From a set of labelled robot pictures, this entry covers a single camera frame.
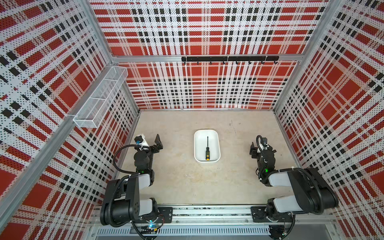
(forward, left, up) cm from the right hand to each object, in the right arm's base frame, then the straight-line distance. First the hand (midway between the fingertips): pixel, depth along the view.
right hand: (260, 142), depth 90 cm
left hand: (+1, +65, +7) cm, 65 cm away
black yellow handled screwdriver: (-5, +33, -7) cm, 34 cm away
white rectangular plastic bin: (+3, +37, -8) cm, 38 cm away
